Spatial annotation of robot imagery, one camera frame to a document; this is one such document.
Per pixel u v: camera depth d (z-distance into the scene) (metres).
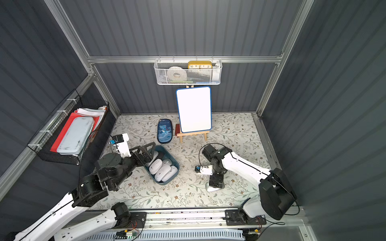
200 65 0.87
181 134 0.99
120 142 0.53
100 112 0.79
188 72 0.88
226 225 0.73
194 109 0.91
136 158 0.54
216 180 0.72
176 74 0.85
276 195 0.43
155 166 0.87
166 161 0.91
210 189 0.82
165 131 1.05
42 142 0.61
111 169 0.44
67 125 0.73
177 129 1.09
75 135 0.68
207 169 0.74
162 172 0.85
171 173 0.86
